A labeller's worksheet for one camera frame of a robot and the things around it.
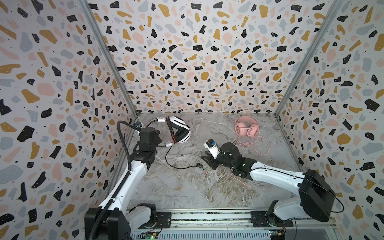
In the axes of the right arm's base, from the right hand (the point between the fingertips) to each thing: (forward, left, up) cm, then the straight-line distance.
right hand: (201, 152), depth 78 cm
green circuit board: (-35, +24, -18) cm, 46 cm away
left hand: (+9, +27, +6) cm, 29 cm away
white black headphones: (+11, +12, +3) cm, 16 cm away
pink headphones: (+28, -30, -10) cm, 42 cm away
